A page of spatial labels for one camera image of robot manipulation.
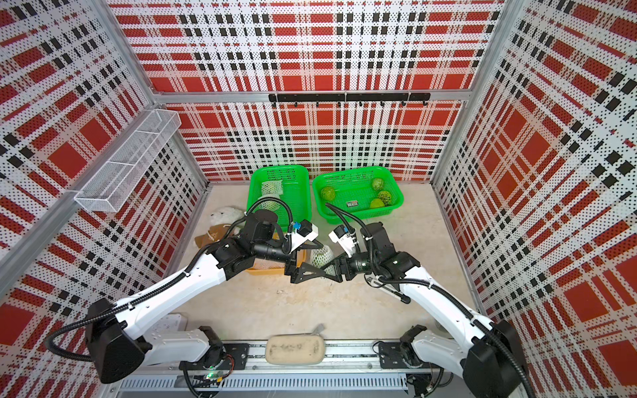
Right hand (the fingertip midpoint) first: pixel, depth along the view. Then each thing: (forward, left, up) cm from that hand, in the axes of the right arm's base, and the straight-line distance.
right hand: (328, 271), depth 72 cm
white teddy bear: (+27, +44, -10) cm, 52 cm away
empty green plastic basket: (+50, +22, -18) cm, 57 cm away
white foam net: (+1, +2, +7) cm, 7 cm away
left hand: (+1, +1, +6) cm, 6 cm away
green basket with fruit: (+48, -18, -19) cm, 55 cm away
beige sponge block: (-18, +10, -14) cm, 25 cm away
